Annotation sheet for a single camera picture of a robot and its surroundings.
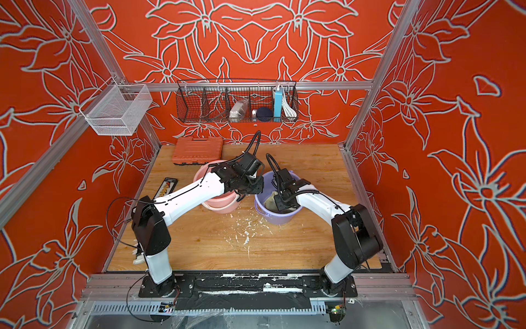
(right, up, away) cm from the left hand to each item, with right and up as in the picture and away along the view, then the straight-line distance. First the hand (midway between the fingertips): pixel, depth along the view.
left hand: (264, 186), depth 82 cm
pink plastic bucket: (-16, -7, -1) cm, 18 cm away
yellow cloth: (+3, -9, +10) cm, 14 cm away
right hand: (+7, -8, +7) cm, 13 cm away
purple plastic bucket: (+2, -10, -9) cm, 13 cm away
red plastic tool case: (-42, +16, +30) cm, 54 cm away
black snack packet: (-49, -3, +18) cm, 52 cm away
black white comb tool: (-50, -27, -3) cm, 56 cm away
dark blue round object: (0, +33, +12) cm, 35 cm away
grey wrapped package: (-12, +34, +10) cm, 37 cm away
